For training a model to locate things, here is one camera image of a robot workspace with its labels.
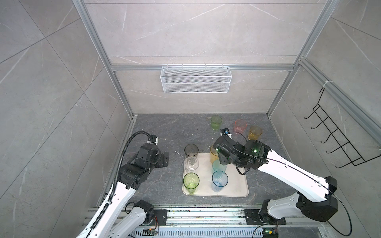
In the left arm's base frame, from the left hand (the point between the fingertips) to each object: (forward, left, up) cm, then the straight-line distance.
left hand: (157, 150), depth 73 cm
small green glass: (+32, -37, -15) cm, 51 cm away
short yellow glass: (+27, -66, -24) cm, 75 cm away
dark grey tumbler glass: (+3, -17, -6) cm, 18 cm away
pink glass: (+33, -56, -23) cm, 69 cm away
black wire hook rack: (-11, -84, +11) cm, 86 cm away
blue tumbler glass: (-12, -31, -10) cm, 35 cm away
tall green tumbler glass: (-9, -17, -20) cm, 28 cm away
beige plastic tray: (-10, -23, -16) cm, 30 cm away
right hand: (-3, -33, +3) cm, 33 cm away
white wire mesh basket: (+52, -22, +7) cm, 56 cm away
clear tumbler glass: (0, -17, -16) cm, 23 cm away
